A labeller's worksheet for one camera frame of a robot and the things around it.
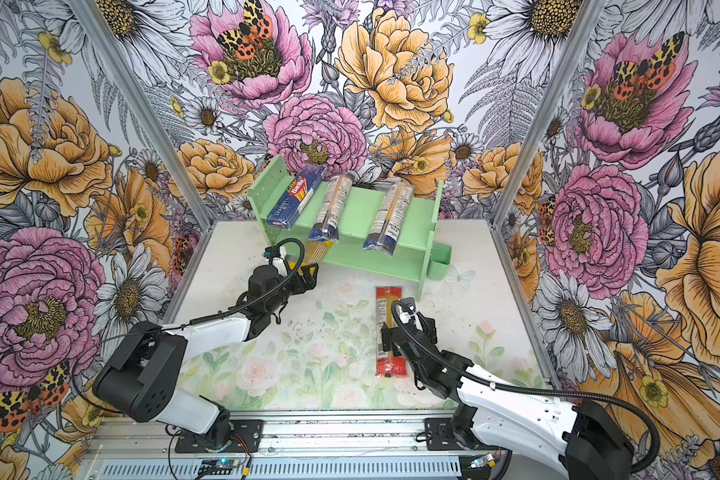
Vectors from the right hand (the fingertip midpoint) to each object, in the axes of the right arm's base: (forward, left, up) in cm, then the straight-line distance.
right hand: (402, 331), depth 83 cm
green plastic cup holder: (+28, -16, -3) cm, 32 cm away
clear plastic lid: (+26, +51, -9) cm, 58 cm away
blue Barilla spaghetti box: (+30, +29, +23) cm, 47 cm away
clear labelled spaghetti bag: (+22, +3, +21) cm, 31 cm away
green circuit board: (-28, +46, -10) cm, 55 cm away
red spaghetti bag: (-6, +5, -7) cm, 10 cm away
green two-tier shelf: (+15, -3, +18) cm, 24 cm away
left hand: (+17, +27, +3) cm, 32 cm away
